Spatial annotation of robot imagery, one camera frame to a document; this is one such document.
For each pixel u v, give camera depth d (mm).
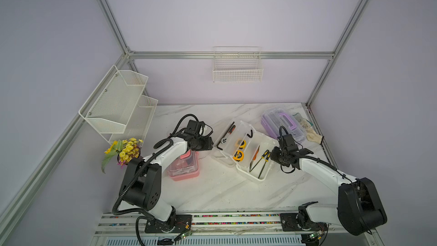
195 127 717
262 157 930
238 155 858
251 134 948
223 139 881
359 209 415
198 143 754
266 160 922
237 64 951
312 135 1037
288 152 695
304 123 1043
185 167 803
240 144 873
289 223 732
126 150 696
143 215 504
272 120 983
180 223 732
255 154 860
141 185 441
